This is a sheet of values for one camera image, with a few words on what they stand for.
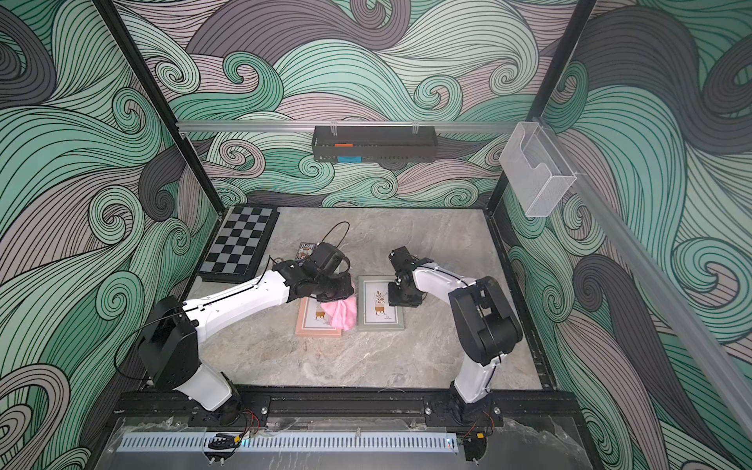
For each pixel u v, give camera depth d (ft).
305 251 3.47
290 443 2.29
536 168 2.52
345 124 3.10
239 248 3.41
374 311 2.97
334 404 2.45
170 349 1.40
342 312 2.52
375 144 3.12
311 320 2.94
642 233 1.90
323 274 2.15
